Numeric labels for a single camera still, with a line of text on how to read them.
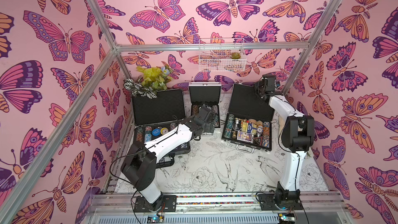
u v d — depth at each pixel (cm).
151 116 95
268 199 74
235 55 92
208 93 101
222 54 95
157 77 100
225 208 73
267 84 78
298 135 56
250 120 100
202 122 65
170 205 74
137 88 92
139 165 44
